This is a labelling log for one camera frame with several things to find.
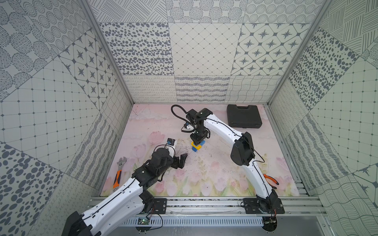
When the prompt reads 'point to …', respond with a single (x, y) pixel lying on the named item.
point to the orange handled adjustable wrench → (122, 160)
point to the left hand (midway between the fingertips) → (183, 153)
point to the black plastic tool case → (243, 117)
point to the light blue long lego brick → (203, 142)
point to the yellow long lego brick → (198, 147)
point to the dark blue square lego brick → (194, 149)
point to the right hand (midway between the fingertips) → (200, 142)
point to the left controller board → (143, 221)
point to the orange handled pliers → (266, 176)
